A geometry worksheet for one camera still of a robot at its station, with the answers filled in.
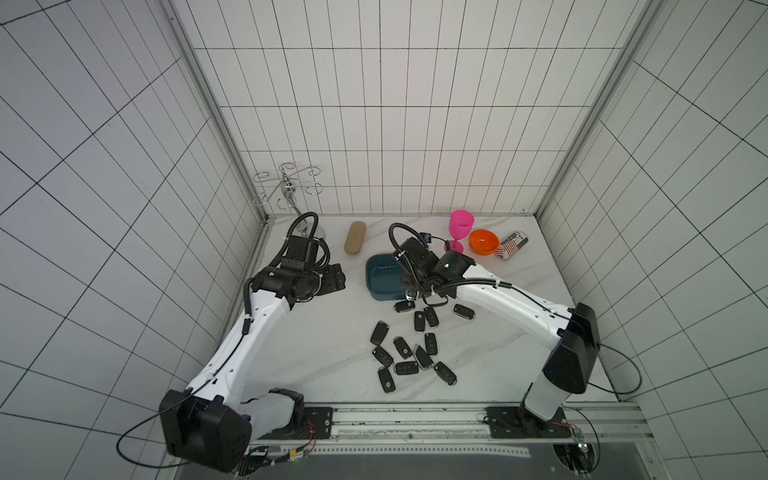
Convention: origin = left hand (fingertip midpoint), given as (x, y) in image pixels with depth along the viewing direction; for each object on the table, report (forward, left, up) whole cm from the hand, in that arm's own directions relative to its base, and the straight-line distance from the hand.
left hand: (329, 287), depth 79 cm
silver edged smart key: (-13, -26, -17) cm, 34 cm away
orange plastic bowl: (+28, -51, -14) cm, 60 cm away
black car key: (0, -30, -17) cm, 34 cm away
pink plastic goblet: (+26, -40, -3) cm, 48 cm away
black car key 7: (-13, -14, -17) cm, 25 cm away
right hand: (+6, -22, 0) cm, 23 cm away
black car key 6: (-17, -32, -16) cm, 40 cm away
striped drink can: (+27, -61, -15) cm, 68 cm away
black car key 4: (-9, -29, -17) cm, 34 cm away
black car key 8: (-19, -16, -17) cm, 30 cm away
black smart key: (-5, -13, -17) cm, 22 cm away
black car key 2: (-2, -26, -17) cm, 31 cm away
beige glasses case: (+33, -3, -18) cm, 38 cm away
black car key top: (+4, -21, -17) cm, 28 cm away
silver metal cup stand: (+32, +15, +10) cm, 37 cm away
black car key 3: (-10, -20, -17) cm, 28 cm away
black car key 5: (-16, -21, -16) cm, 31 cm away
